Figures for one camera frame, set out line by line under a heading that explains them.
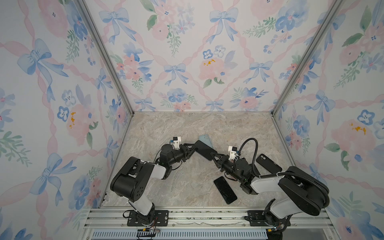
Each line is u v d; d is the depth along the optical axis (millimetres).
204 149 854
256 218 733
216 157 806
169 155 714
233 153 791
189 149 787
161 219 740
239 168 651
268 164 928
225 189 837
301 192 444
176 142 842
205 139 1040
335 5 679
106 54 859
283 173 521
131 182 463
